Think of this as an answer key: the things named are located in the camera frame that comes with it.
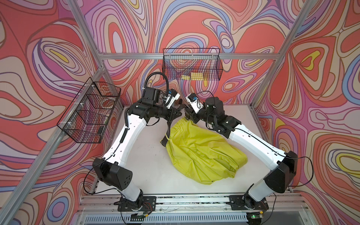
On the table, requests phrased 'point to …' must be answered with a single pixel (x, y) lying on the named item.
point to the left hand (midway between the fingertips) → (181, 113)
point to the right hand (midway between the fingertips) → (188, 110)
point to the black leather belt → (164, 141)
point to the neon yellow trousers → (204, 156)
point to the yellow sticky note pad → (197, 76)
